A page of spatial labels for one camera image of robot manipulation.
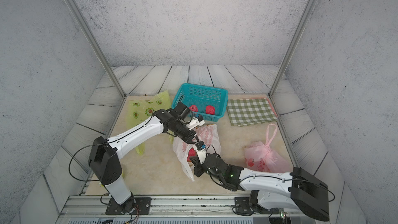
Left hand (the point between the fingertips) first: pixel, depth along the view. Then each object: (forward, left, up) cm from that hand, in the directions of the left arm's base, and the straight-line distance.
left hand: (200, 143), depth 77 cm
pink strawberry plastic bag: (-7, -28, -2) cm, 29 cm away
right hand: (-7, +5, -4) cm, 9 cm away
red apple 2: (+30, -6, -10) cm, 32 cm away
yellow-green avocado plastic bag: (+31, +41, -12) cm, 53 cm away
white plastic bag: (+5, -4, -1) cm, 6 cm away
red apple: (-4, +4, -2) cm, 6 cm away
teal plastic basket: (+43, -8, -17) cm, 47 cm away
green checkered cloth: (+32, -30, -16) cm, 47 cm away
